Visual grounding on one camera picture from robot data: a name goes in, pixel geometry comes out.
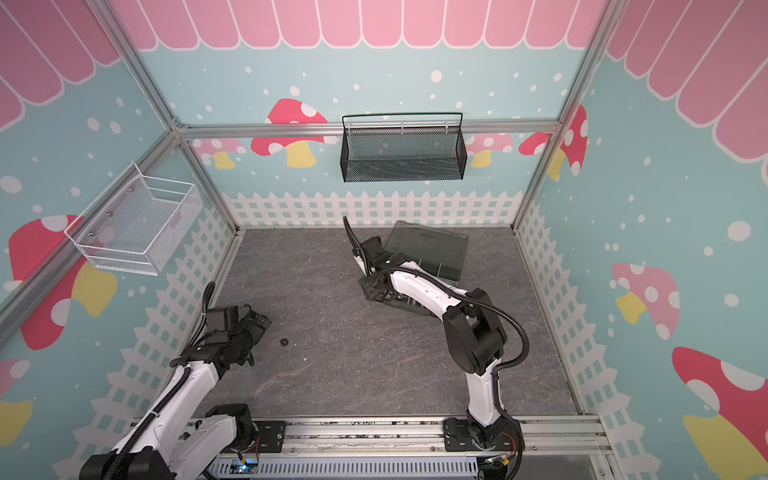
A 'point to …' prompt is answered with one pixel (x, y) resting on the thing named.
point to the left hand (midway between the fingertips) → (262, 333)
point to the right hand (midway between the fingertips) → (373, 280)
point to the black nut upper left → (284, 341)
